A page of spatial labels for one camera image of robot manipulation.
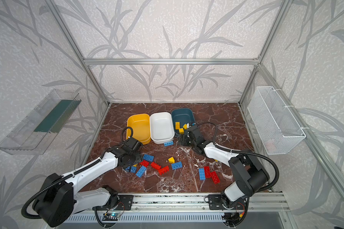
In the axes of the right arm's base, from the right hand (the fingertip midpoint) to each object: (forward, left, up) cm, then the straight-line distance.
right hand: (182, 133), depth 91 cm
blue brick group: (-22, -11, -7) cm, 26 cm away
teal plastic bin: (+21, -1, -8) cm, 23 cm away
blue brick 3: (-18, +4, -8) cm, 20 cm away
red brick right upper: (-22, -15, -8) cm, 27 cm away
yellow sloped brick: (+11, -2, -8) cm, 14 cm away
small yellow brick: (-15, +7, -6) cm, 18 cm away
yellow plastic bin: (+12, +31, -7) cm, 34 cm away
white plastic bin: (+10, +16, -8) cm, 20 cm away
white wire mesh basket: (-12, -42, +27) cm, 51 cm away
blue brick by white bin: (-4, +9, -7) cm, 12 cm away
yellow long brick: (+11, +4, -7) cm, 14 cm away
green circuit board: (-43, +37, -9) cm, 57 cm away
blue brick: (-13, +22, -8) cm, 27 cm away
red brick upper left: (-17, +23, -7) cm, 30 cm away
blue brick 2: (-22, +25, -6) cm, 33 cm away
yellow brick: (+6, +1, -5) cm, 8 cm away
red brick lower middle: (-21, +11, -6) cm, 25 cm away
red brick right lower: (-25, -18, -7) cm, 32 cm away
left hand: (-13, +26, -4) cm, 30 cm away
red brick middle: (-18, +16, -6) cm, 25 cm away
